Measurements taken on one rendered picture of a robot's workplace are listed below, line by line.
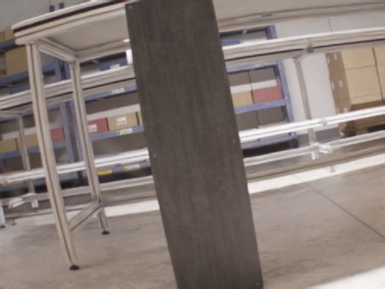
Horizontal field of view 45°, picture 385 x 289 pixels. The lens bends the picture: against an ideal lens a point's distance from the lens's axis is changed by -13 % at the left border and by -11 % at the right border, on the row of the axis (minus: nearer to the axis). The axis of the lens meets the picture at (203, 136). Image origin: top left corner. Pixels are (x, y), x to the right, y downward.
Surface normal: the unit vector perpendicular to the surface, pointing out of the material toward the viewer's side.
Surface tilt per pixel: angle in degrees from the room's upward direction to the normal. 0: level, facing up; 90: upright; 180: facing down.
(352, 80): 90
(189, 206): 90
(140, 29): 90
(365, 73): 90
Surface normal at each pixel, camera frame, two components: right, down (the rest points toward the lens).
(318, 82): -0.01, 0.04
